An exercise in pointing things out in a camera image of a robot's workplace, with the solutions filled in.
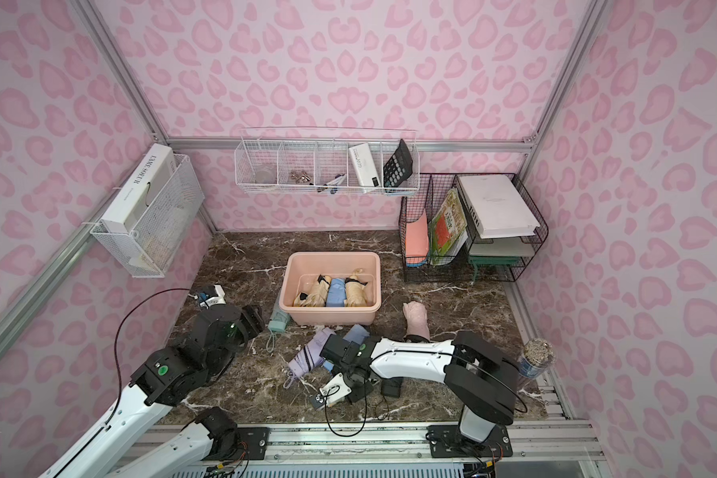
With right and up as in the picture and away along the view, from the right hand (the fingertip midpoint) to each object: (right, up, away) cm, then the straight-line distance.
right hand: (345, 381), depth 82 cm
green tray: (+42, +33, +15) cm, 55 cm away
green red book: (+34, +45, +21) cm, 60 cm away
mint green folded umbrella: (-21, +14, +10) cm, 27 cm away
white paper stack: (+48, +51, +15) cm, 71 cm away
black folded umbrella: (+12, -1, -2) cm, 13 cm away
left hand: (-21, +22, -10) cm, 32 cm away
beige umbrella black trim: (+2, +23, +14) cm, 27 cm away
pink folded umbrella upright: (+21, +13, +7) cm, 26 cm away
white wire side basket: (-50, +36, -6) cm, 62 cm away
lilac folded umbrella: (-10, +6, +2) cm, 12 cm away
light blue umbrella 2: (+3, +12, +6) cm, 13 cm away
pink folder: (+25, +40, +32) cm, 57 cm away
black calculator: (+16, +62, +9) cm, 64 cm away
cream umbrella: (-10, +21, +10) cm, 26 cm away
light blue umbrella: (-4, +22, +16) cm, 28 cm away
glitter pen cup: (+46, +11, -12) cm, 49 cm away
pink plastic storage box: (-16, +30, +16) cm, 38 cm away
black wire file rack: (+37, +43, +10) cm, 58 cm away
